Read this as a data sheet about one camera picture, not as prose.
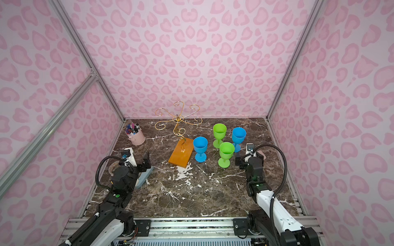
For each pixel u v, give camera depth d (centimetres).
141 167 72
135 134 97
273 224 44
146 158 74
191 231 73
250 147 71
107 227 54
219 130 98
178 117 76
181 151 100
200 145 89
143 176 86
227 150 89
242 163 73
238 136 90
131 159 68
